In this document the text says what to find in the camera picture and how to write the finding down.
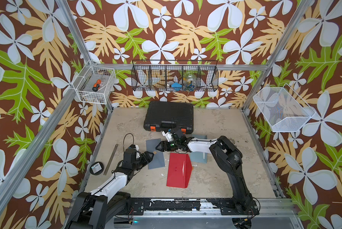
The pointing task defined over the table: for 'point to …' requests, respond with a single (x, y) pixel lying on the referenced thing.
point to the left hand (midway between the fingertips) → (151, 154)
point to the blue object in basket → (176, 86)
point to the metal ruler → (111, 159)
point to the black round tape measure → (96, 168)
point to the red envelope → (179, 170)
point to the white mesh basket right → (286, 110)
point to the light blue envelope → (197, 157)
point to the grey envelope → (157, 160)
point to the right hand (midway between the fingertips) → (159, 148)
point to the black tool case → (163, 116)
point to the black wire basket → (175, 75)
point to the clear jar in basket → (190, 82)
